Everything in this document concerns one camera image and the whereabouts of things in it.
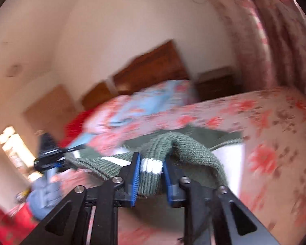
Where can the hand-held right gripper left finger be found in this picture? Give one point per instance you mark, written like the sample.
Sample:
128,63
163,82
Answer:
135,178

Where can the light blue floral pillow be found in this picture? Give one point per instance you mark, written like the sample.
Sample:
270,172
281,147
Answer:
155,99

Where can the sunlit doorway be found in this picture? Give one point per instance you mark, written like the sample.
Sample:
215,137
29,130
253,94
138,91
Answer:
12,145

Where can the floral bed sheet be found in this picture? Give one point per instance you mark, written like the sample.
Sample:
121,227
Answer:
270,132

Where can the pink floral curtain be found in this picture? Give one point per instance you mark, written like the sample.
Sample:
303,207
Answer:
283,30

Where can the green knit sweater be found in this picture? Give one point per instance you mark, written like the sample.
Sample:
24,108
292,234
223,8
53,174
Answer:
188,148

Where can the red blanket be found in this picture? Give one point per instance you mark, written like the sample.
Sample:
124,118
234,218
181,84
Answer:
74,127

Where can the light blue cloth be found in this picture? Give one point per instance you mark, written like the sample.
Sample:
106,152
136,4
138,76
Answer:
81,140

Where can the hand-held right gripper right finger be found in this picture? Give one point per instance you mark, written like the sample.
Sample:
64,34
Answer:
168,181

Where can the large wooden headboard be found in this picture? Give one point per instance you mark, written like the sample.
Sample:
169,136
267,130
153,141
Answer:
153,66

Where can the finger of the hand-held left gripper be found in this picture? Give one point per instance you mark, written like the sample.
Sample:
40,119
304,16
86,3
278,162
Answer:
68,164
75,148

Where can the small wooden headboard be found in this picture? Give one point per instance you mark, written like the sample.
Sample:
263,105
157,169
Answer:
97,95

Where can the red floral cloth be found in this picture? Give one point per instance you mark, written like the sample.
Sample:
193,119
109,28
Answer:
5,222

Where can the light wooden wardrobe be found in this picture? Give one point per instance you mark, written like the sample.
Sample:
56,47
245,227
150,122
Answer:
48,109

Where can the dark wooden nightstand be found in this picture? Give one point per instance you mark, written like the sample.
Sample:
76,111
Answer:
214,84

